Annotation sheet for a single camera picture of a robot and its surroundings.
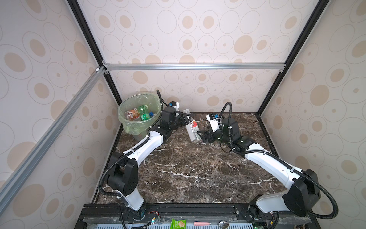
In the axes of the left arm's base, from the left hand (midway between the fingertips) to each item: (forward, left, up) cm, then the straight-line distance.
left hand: (194, 114), depth 81 cm
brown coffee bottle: (+5, +38, -5) cm, 39 cm away
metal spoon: (-49, -15, -28) cm, 58 cm away
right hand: (-7, -8, -3) cm, 11 cm away
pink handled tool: (-49, -2, -26) cm, 56 cm away
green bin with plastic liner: (-6, +32, -6) cm, 33 cm away
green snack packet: (-50, +7, -25) cm, 56 cm away
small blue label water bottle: (+9, +28, -9) cm, 31 cm away
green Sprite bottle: (+7, +31, -6) cm, 33 cm away
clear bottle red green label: (-6, +1, -5) cm, 8 cm away
